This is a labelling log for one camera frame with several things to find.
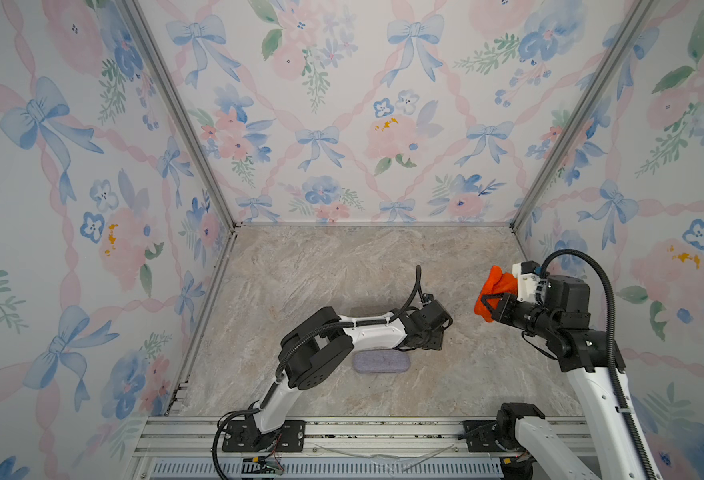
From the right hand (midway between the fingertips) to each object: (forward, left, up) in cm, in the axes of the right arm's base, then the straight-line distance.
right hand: (487, 297), depth 72 cm
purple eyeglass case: (-8, +25, -21) cm, 33 cm away
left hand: (-1, +7, -22) cm, 23 cm away
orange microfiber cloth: (+2, -2, +3) cm, 4 cm away
